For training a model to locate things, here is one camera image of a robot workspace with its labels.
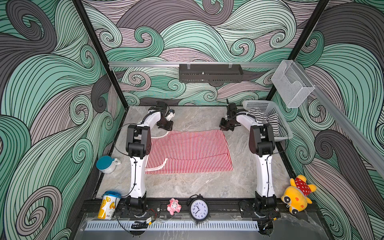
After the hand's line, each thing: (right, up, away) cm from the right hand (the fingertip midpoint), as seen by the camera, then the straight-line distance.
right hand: (221, 127), depth 106 cm
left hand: (-38, +1, -3) cm, 38 cm away
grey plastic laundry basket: (+40, +14, +7) cm, 43 cm away
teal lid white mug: (-69, -19, -25) cm, 76 cm away
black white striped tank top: (+31, +8, +1) cm, 31 cm away
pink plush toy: (-31, -37, -35) cm, 60 cm away
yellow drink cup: (-62, -35, -37) cm, 80 cm away
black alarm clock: (-19, -38, -35) cm, 55 cm away
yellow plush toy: (+29, -31, -35) cm, 55 cm away
